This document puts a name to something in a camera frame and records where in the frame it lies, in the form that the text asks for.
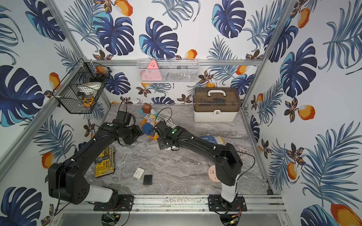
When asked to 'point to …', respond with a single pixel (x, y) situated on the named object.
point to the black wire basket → (66, 92)
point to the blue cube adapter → (147, 128)
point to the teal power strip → (140, 111)
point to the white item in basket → (91, 87)
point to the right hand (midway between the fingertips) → (165, 141)
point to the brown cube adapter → (146, 108)
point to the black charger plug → (148, 180)
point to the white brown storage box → (216, 104)
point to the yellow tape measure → (88, 101)
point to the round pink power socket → (212, 173)
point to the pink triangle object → (152, 73)
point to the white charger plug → (138, 173)
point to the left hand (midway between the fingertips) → (141, 132)
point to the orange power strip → (154, 137)
